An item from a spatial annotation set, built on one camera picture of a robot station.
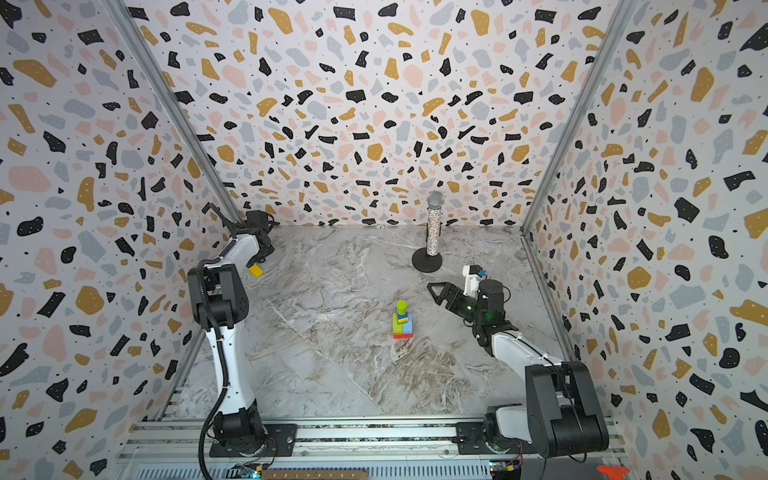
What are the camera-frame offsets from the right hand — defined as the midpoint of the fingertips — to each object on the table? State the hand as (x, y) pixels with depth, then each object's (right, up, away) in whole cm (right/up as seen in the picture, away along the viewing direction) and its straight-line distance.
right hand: (433, 285), depth 85 cm
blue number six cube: (-9, -9, +1) cm, 13 cm away
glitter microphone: (0, +24, 0) cm, 24 cm away
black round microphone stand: (0, +6, +26) cm, 26 cm away
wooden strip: (-29, -41, -18) cm, 53 cm away
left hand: (-61, +11, +20) cm, 65 cm away
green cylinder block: (-9, -6, -2) cm, 11 cm away
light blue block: (-7, -13, +5) cm, 15 cm away
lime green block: (-10, -13, +4) cm, 17 cm away
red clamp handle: (+41, -42, -16) cm, 61 cm away
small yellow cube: (-9, -11, +3) cm, 14 cm away
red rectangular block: (-9, -16, +5) cm, 19 cm away
